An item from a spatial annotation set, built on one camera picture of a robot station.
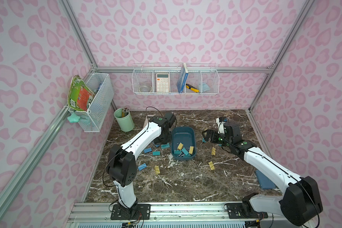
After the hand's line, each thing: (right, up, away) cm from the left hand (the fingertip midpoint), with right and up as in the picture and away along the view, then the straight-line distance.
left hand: (164, 139), depth 87 cm
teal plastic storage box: (+12, -4, +11) cm, 17 cm away
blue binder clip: (-14, -17, +2) cm, 22 cm away
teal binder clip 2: (0, -4, -3) cm, 5 cm away
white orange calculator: (-2, +36, +6) cm, 37 cm away
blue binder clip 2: (-12, -9, +10) cm, 18 cm away
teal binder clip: (-6, -10, +9) cm, 15 cm away
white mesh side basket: (-35, +12, -15) cm, 40 cm away
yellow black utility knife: (+18, +34, +10) cm, 39 cm away
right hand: (+25, +4, -4) cm, 26 cm away
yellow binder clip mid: (+32, -9, +8) cm, 34 cm away
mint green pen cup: (-29, +14, +10) cm, 34 cm away
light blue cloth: (+27, +35, +14) cm, 46 cm away
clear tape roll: (-14, +33, +9) cm, 37 cm away
